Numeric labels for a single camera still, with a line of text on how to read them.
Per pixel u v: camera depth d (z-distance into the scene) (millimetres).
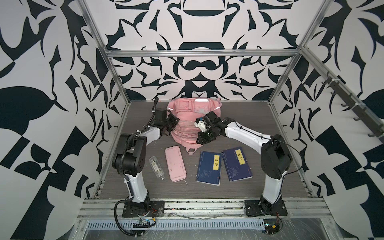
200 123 826
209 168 869
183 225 776
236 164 872
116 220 686
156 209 729
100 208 757
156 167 864
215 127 668
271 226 710
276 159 498
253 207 744
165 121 823
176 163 869
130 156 503
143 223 724
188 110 1080
